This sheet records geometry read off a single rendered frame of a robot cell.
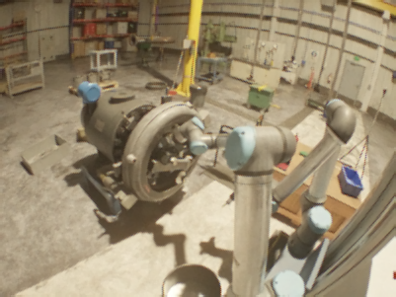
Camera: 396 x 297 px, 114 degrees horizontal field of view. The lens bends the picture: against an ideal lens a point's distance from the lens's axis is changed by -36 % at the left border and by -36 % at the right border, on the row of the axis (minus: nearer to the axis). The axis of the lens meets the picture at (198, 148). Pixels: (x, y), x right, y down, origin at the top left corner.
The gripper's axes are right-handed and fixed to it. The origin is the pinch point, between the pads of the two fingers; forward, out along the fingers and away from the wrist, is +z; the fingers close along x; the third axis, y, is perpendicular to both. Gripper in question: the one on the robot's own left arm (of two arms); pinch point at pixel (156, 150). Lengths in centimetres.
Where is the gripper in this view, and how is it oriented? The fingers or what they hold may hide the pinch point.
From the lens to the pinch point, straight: 128.3
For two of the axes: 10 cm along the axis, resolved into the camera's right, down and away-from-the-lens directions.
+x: -3.4, 0.4, -9.4
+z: -8.2, 4.7, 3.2
